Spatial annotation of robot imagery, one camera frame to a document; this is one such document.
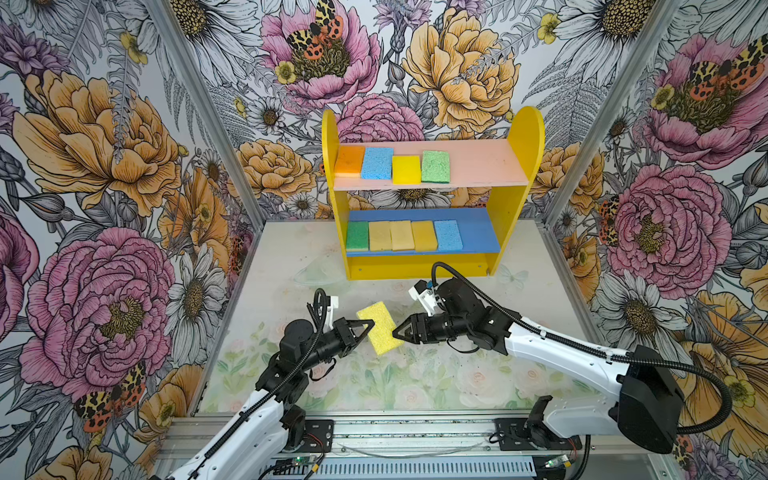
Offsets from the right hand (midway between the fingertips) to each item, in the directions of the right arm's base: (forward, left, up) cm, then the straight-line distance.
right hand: (402, 345), depth 73 cm
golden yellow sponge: (+36, -9, 0) cm, 37 cm away
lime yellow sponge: (+2, +5, +2) cm, 6 cm away
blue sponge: (+36, -16, 0) cm, 40 cm away
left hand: (+3, +7, +1) cm, 7 cm away
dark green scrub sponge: (+36, +13, -1) cm, 38 cm away
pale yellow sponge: (+36, +5, 0) cm, 36 cm away
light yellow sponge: (+36, -2, 0) cm, 36 cm away
